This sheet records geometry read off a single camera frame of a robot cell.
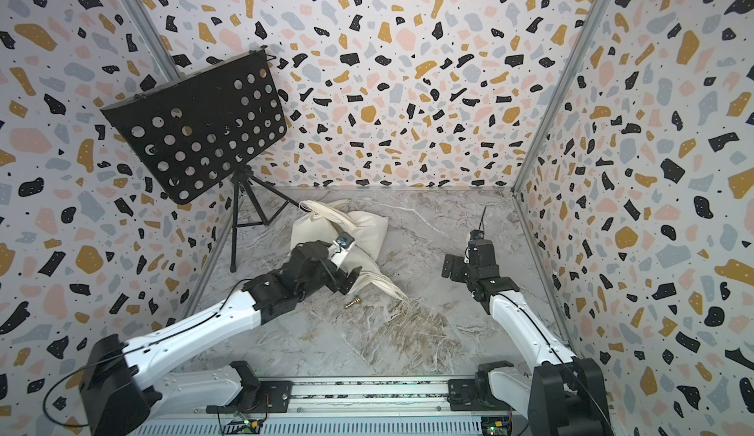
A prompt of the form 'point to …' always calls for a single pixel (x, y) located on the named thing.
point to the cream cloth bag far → (368, 230)
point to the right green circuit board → (495, 425)
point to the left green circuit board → (243, 426)
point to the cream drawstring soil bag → (313, 227)
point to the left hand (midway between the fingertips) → (349, 255)
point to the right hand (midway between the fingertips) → (461, 261)
